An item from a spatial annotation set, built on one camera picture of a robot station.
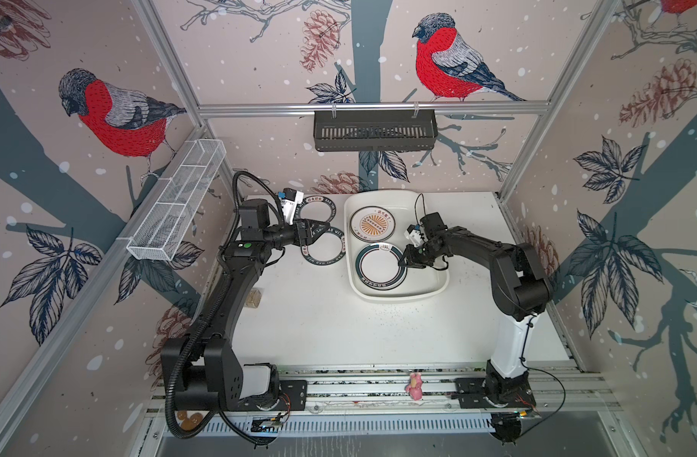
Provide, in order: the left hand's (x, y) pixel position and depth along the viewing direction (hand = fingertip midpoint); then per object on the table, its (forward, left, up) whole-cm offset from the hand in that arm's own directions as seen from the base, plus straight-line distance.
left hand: (327, 220), depth 76 cm
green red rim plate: (+1, -15, -27) cm, 31 cm away
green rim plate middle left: (+11, +3, -30) cm, 32 cm away
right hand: (+4, -24, -26) cm, 36 cm away
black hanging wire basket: (+44, -15, 0) cm, 46 cm away
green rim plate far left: (+32, +10, -30) cm, 45 cm away
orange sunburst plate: (+21, -14, -27) cm, 37 cm away
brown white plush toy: (-43, +33, -26) cm, 61 cm away
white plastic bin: (-4, -29, -27) cm, 40 cm away
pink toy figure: (-35, -23, -26) cm, 50 cm away
